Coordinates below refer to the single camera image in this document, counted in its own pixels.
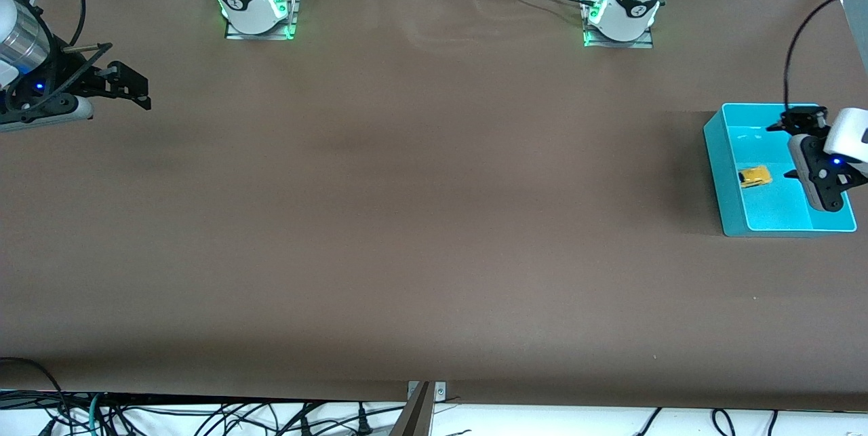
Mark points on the yellow beetle toy car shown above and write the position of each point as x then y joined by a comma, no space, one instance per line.
755,176

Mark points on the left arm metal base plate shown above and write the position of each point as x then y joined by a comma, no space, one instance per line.
620,44

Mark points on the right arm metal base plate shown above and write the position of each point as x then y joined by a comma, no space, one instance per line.
293,15

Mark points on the dark slanted post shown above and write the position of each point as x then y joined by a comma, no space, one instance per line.
415,415

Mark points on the teal plastic storage bin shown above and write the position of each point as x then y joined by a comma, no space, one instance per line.
773,212

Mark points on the small metal edge bracket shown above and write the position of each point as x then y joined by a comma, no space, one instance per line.
439,392

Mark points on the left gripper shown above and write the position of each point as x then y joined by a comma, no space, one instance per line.
805,119

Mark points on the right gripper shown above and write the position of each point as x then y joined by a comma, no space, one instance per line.
62,75

